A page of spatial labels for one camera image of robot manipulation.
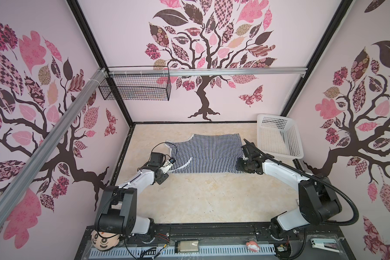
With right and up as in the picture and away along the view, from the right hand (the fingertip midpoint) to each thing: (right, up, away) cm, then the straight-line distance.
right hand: (238, 164), depth 91 cm
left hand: (-46, -6, +1) cm, 47 cm away
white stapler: (+34, -33, -20) cm, 51 cm away
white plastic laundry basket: (+34, +16, +20) cm, 42 cm away
